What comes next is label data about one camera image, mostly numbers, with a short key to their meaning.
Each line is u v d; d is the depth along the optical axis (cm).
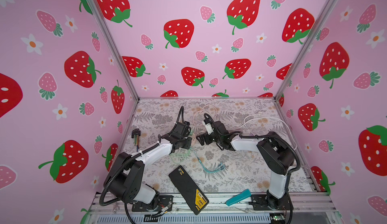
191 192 76
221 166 86
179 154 91
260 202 74
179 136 69
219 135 74
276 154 50
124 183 43
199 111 111
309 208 73
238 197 76
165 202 75
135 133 98
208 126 84
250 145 60
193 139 95
